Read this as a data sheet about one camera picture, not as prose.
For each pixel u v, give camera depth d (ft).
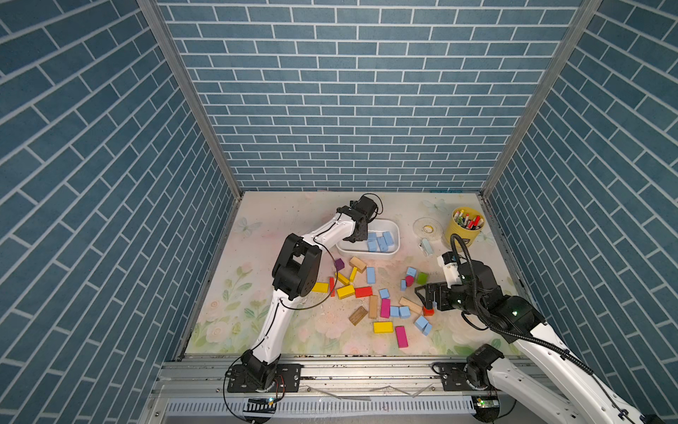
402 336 2.66
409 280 3.02
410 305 2.84
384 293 2.92
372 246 3.34
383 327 2.72
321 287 3.04
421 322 2.71
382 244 3.34
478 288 1.79
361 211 2.64
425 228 3.55
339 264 3.16
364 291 2.99
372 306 2.84
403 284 2.94
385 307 2.84
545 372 1.54
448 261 2.18
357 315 2.78
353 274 3.07
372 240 3.44
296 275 1.93
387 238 3.44
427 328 2.65
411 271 3.07
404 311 2.78
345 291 2.91
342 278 3.02
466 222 3.22
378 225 3.41
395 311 2.77
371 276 3.08
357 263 3.14
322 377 2.47
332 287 2.93
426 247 3.25
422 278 3.09
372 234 3.44
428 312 2.84
